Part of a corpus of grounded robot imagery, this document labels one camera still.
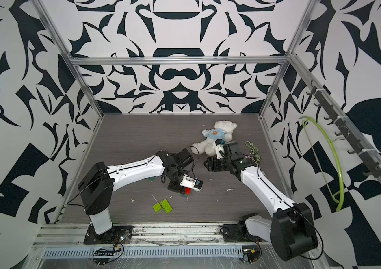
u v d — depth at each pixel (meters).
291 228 0.40
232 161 0.65
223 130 1.01
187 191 0.79
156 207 0.81
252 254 0.71
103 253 0.73
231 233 0.75
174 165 0.62
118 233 0.74
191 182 0.71
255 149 1.02
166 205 0.83
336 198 0.61
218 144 0.76
